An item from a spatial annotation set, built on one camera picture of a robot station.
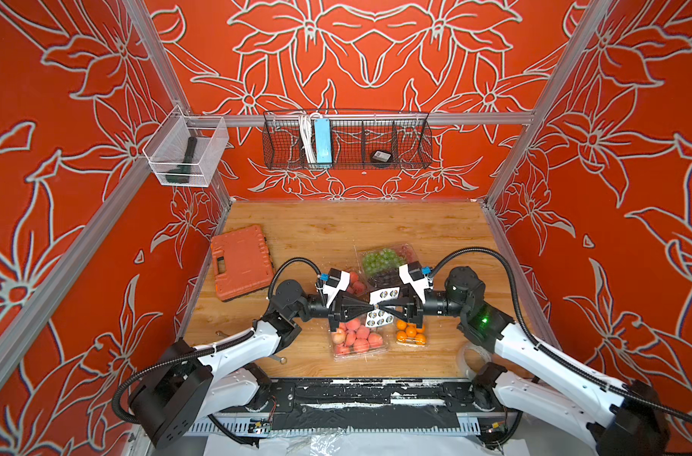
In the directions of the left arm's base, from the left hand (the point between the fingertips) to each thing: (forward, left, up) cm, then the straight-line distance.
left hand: (371, 309), depth 64 cm
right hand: (+2, -2, +1) cm, 3 cm away
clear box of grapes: (+22, -4, -15) cm, 27 cm away
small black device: (+54, -3, +5) cm, 54 cm away
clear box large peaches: (-1, +4, -20) cm, 20 cm away
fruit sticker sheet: (-1, -2, -3) cm, 3 cm away
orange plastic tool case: (+23, +43, -19) cm, 53 cm away
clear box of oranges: (+3, -12, -21) cm, 25 cm away
